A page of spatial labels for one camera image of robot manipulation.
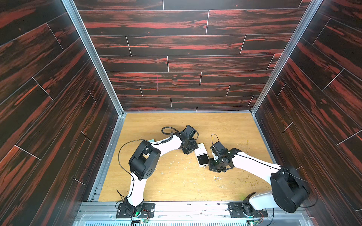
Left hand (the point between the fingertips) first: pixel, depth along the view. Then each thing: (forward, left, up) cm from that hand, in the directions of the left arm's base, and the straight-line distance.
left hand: (198, 149), depth 93 cm
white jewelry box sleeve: (0, -2, 0) cm, 2 cm away
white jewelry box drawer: (-5, -3, -2) cm, 6 cm away
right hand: (-11, -8, -3) cm, 14 cm away
